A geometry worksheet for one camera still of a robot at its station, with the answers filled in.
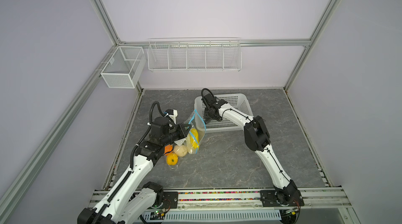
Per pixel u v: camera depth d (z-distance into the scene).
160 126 0.55
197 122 0.89
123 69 0.99
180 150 0.83
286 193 0.64
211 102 0.83
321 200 0.74
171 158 0.81
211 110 0.77
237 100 1.06
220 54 1.04
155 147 0.55
